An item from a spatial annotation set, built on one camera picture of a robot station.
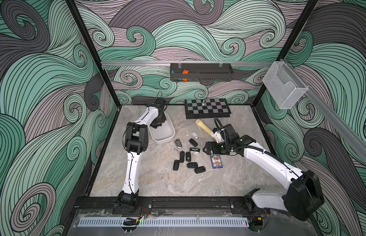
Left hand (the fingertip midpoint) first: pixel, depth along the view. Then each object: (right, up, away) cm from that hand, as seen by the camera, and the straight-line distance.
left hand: (160, 119), depth 106 cm
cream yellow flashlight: (+29, -2, -1) cm, 29 cm away
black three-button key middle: (+22, -27, -18) cm, 39 cm away
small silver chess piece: (+34, +14, +9) cm, 38 cm away
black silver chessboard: (+36, +9, +8) cm, 38 cm away
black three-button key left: (+12, -27, -19) cm, 35 cm away
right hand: (+32, -17, -24) cm, 43 cm away
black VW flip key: (+20, -22, -14) cm, 33 cm away
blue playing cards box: (+37, -25, -18) cm, 48 cm away
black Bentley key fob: (+24, -19, -13) cm, 33 cm away
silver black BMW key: (+14, -16, -10) cm, 23 cm away
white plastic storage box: (+3, -10, -4) cm, 12 cm away
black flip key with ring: (+23, -15, -9) cm, 29 cm away
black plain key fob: (+16, -23, -16) cm, 32 cm away
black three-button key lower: (+26, -29, -21) cm, 44 cm away
